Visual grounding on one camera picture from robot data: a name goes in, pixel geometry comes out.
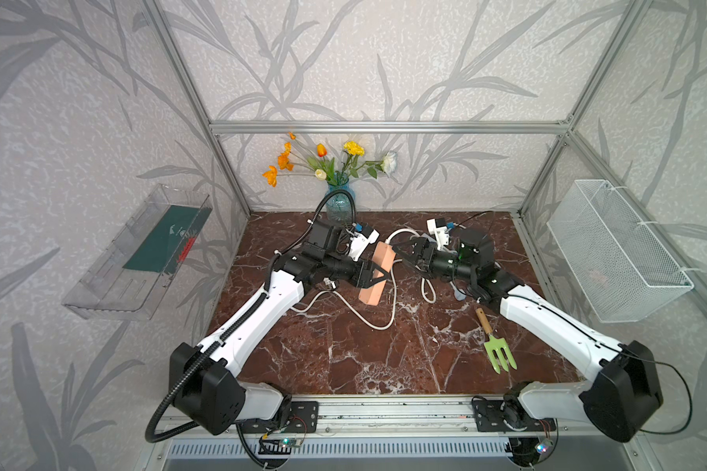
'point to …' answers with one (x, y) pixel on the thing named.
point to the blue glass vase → (339, 205)
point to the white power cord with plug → (396, 273)
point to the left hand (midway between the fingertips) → (381, 272)
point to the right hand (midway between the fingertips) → (396, 253)
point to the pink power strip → (384, 256)
